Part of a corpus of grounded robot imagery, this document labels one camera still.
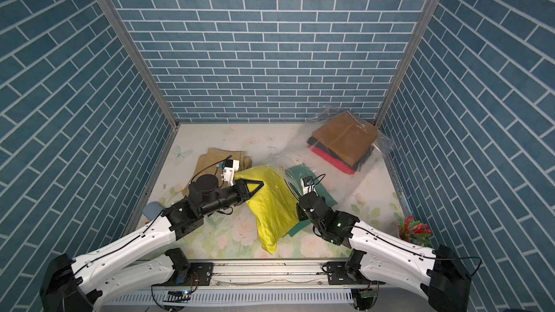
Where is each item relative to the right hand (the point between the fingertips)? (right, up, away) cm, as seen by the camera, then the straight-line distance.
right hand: (301, 199), depth 80 cm
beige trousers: (-42, +12, +21) cm, 48 cm away
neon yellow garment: (-10, +1, -12) cm, 16 cm away
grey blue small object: (-60, -6, +5) cm, 61 cm away
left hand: (-11, +7, -12) cm, 18 cm away
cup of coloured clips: (+39, -10, -5) cm, 40 cm away
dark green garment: (-2, +9, +4) cm, 10 cm away
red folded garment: (+14, +14, +19) cm, 27 cm away
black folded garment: (+18, +15, +18) cm, 30 cm away
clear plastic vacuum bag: (-2, +17, +27) cm, 33 cm away
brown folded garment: (+24, +25, +22) cm, 41 cm away
